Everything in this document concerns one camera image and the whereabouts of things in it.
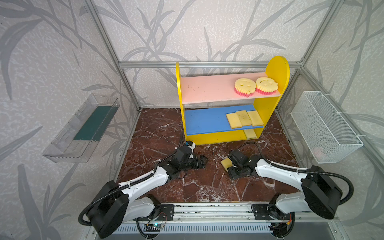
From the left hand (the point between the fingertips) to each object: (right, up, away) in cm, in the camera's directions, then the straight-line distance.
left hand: (204, 156), depth 82 cm
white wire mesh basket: (+53, +13, -20) cm, 58 cm away
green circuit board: (-25, -31, -11) cm, 42 cm away
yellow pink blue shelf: (0, +17, +9) cm, 19 cm away
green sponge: (+13, -5, +3) cm, 14 cm away
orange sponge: (+19, +20, +11) cm, 29 cm away
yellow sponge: (+25, +22, +11) cm, 35 cm away
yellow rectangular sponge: (+33, +22, +12) cm, 41 cm away
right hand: (+17, -8, +5) cm, 19 cm away
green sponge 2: (+32, +11, +20) cm, 39 cm away
